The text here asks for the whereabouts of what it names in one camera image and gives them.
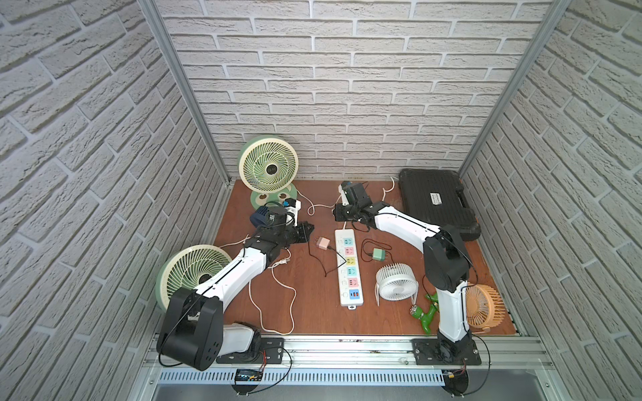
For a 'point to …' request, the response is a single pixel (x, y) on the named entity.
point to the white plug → (283, 261)
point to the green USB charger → (379, 254)
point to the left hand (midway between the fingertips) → (307, 220)
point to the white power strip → (349, 277)
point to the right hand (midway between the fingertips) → (336, 210)
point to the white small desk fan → (396, 281)
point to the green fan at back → (269, 168)
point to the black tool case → (438, 196)
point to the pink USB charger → (323, 242)
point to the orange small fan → (485, 308)
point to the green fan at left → (185, 267)
